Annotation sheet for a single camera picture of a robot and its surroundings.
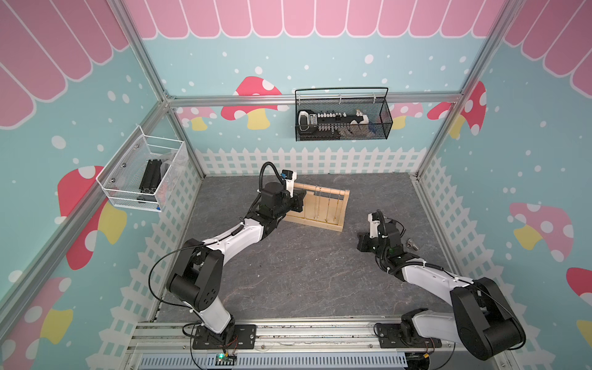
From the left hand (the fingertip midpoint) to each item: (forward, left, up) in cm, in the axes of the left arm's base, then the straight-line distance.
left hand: (306, 194), depth 87 cm
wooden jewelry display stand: (+3, -6, -14) cm, 16 cm away
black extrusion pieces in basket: (-8, +48, +15) cm, 51 cm away
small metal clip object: (-10, -43, -18) cm, 48 cm away
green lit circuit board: (-50, +25, -22) cm, 60 cm away
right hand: (-9, -20, -12) cm, 26 cm away
